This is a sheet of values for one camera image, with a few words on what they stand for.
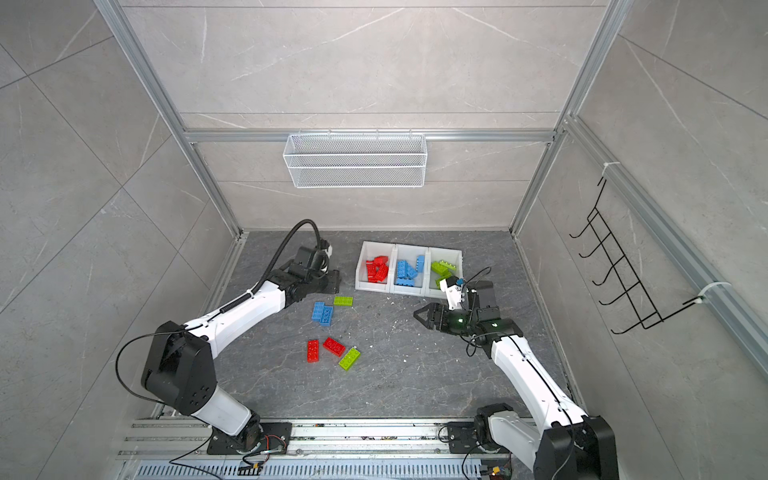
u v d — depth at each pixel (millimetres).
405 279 1018
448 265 1066
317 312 951
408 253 1094
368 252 1076
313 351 863
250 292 553
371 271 1042
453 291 746
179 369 438
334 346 880
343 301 980
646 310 579
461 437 733
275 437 730
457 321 689
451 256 1048
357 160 1000
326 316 932
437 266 1050
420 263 1038
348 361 852
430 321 715
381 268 1052
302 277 670
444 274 1040
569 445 386
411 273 1040
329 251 817
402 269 1034
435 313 710
